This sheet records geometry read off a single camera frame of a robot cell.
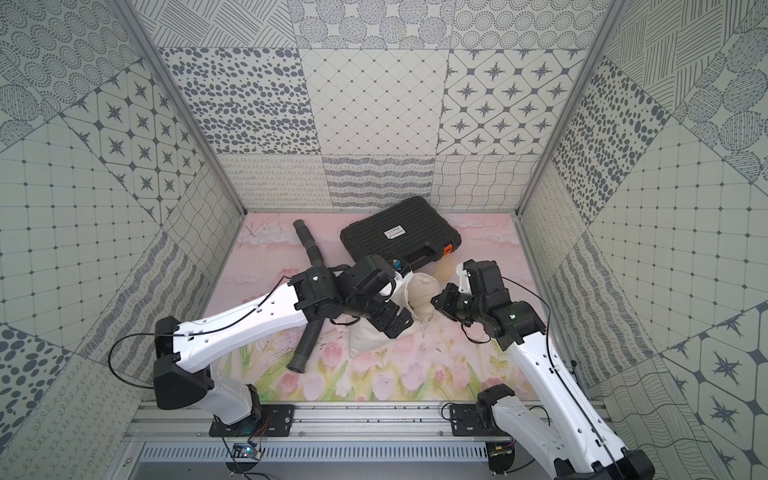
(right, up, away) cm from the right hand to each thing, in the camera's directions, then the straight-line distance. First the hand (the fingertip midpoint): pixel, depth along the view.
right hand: (431, 303), depth 73 cm
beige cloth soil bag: (-2, +2, +3) cm, 4 cm away
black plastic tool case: (-4, +19, +34) cm, 39 cm away
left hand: (-8, +1, -5) cm, 9 cm away
